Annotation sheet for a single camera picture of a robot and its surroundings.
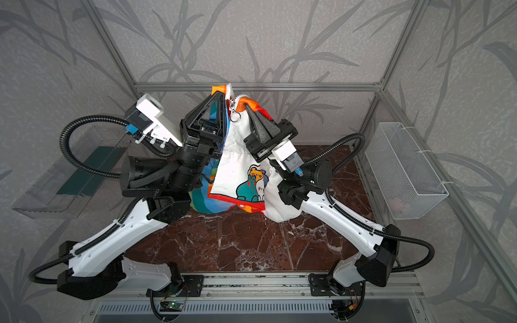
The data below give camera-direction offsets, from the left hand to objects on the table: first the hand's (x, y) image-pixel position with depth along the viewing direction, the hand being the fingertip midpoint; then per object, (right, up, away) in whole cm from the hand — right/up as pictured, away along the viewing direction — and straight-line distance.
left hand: (221, 91), depth 32 cm
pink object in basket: (+54, -27, +41) cm, 73 cm away
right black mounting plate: (+27, -57, +42) cm, 75 cm away
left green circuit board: (-28, -63, +39) cm, 79 cm away
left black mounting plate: (-21, -58, +43) cm, 75 cm away
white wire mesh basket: (+50, -18, +29) cm, 61 cm away
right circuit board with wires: (+34, -65, +41) cm, 84 cm away
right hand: (+6, +1, +4) cm, 7 cm away
